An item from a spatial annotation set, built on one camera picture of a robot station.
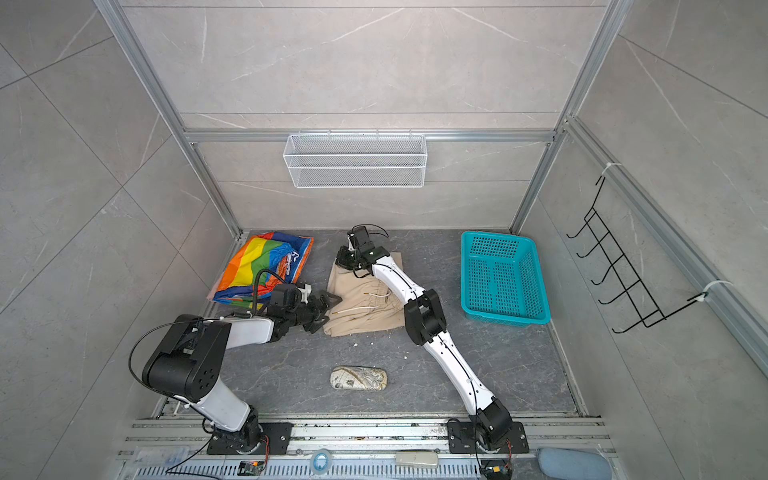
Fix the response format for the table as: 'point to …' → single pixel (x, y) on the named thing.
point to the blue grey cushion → (568, 464)
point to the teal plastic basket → (502, 279)
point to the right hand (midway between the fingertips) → (335, 257)
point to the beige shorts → (367, 304)
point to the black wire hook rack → (623, 272)
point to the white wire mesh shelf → (355, 161)
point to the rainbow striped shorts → (284, 254)
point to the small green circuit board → (250, 467)
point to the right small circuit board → (496, 469)
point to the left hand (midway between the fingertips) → (337, 303)
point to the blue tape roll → (321, 461)
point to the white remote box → (417, 458)
